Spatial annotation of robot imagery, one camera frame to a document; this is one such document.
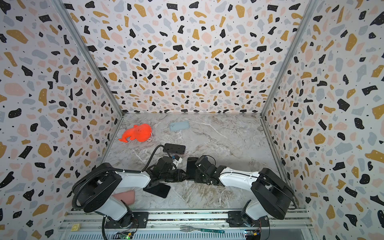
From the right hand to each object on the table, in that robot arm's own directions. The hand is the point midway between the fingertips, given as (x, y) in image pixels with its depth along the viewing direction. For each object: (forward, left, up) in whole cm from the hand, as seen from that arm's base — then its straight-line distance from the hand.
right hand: (192, 176), depth 85 cm
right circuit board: (-26, -31, -5) cm, 41 cm away
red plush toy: (+27, +35, +4) cm, 44 cm away
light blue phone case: (+41, +14, -4) cm, 43 cm away
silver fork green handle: (-25, +1, -2) cm, 25 cm away
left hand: (0, +2, 0) cm, 2 cm away
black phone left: (-7, +17, -4) cm, 19 cm away
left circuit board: (-28, +31, -3) cm, 42 cm away
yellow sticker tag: (-25, +53, -1) cm, 59 cm away
